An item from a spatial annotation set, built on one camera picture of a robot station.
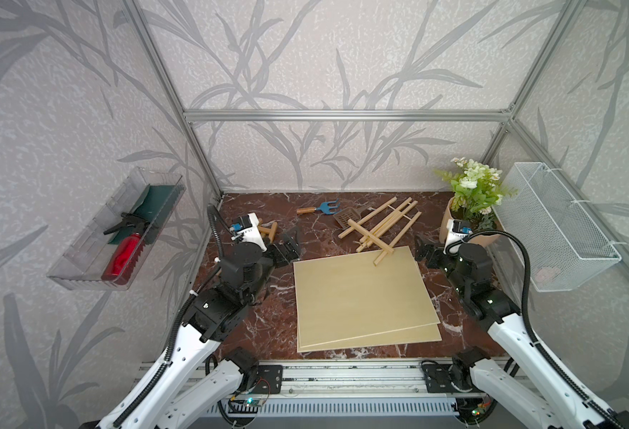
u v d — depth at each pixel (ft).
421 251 2.28
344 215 3.67
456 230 2.09
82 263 1.92
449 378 2.37
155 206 2.32
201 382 1.83
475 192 2.72
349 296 2.92
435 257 2.19
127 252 1.96
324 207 3.81
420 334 2.67
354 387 2.41
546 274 2.33
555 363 1.44
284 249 1.88
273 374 2.47
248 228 1.83
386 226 3.54
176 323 1.44
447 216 3.07
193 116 3.04
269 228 3.46
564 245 1.98
